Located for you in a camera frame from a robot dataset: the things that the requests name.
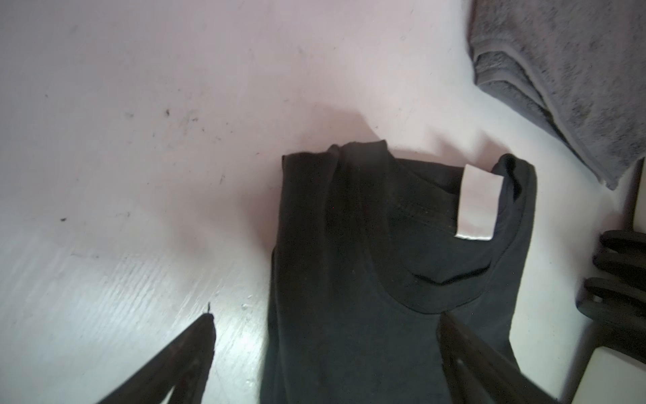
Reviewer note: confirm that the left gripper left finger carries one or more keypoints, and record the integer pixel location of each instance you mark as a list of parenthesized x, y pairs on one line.
[(178, 373)]

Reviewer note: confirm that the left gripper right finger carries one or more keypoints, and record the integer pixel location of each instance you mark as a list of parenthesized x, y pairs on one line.
[(476, 373)]

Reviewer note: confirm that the black t-shirt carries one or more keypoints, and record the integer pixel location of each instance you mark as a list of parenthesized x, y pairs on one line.
[(366, 261)]

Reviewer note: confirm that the grey towel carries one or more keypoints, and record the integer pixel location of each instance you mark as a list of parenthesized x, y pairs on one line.
[(575, 69)]

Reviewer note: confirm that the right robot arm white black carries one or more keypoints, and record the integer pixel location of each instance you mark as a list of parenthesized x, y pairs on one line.
[(615, 302)]

